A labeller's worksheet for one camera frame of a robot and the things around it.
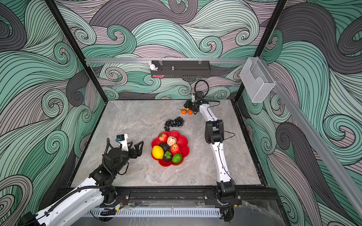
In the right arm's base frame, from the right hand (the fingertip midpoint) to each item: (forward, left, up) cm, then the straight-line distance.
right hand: (185, 105), depth 114 cm
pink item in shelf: (-2, +19, +30) cm, 36 cm away
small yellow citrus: (-7, -1, +3) cm, 8 cm away
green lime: (-46, +7, +4) cm, 46 cm away
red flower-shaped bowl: (-46, +13, +2) cm, 48 cm away
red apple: (-40, +8, +4) cm, 41 cm away
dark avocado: (-39, +14, +3) cm, 41 cm away
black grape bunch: (-18, +6, +2) cm, 20 cm away
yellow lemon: (-43, +19, +4) cm, 47 cm away
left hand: (-39, +29, +13) cm, 51 cm away
